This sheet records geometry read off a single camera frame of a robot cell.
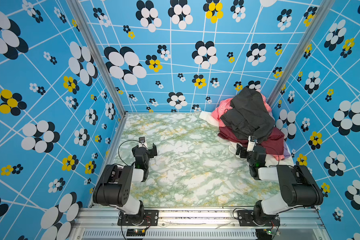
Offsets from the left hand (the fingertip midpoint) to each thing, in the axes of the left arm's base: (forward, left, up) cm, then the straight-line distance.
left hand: (146, 144), depth 93 cm
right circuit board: (-46, -62, -7) cm, 77 cm away
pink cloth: (+31, -52, +5) cm, 61 cm away
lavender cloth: (-4, -89, -3) cm, 89 cm away
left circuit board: (-45, -1, -10) cm, 46 cm away
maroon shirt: (-1, -79, +3) cm, 79 cm away
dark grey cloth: (+20, -69, +5) cm, 72 cm away
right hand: (0, -64, -1) cm, 64 cm away
